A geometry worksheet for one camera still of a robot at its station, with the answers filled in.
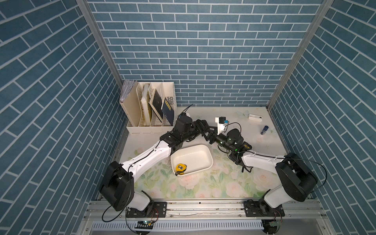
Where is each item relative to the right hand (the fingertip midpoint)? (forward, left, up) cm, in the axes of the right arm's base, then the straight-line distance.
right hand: (203, 129), depth 79 cm
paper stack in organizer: (+24, +50, +8) cm, 56 cm away
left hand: (0, -3, +2) cm, 4 cm away
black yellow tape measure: (+3, -29, -19) cm, 35 cm away
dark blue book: (+23, +26, -13) cm, 37 cm away
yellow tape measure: (-15, +12, -20) cm, 28 cm away
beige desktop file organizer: (+19, +50, -9) cm, 55 cm away
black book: (+23, +34, -5) cm, 42 cm away
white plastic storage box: (-6, +4, -23) cm, 24 cm away
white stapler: (+30, -39, -20) cm, 54 cm away
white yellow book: (+15, +36, +2) cm, 39 cm away
